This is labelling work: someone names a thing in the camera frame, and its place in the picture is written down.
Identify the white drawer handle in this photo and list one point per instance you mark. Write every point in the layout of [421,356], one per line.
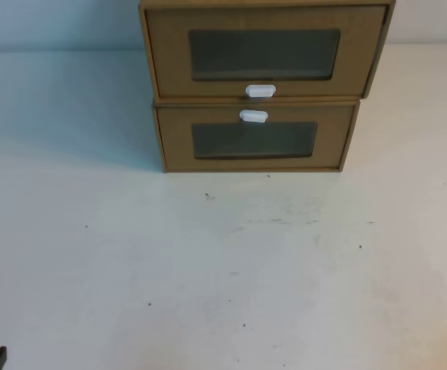
[253,116]
[260,91]

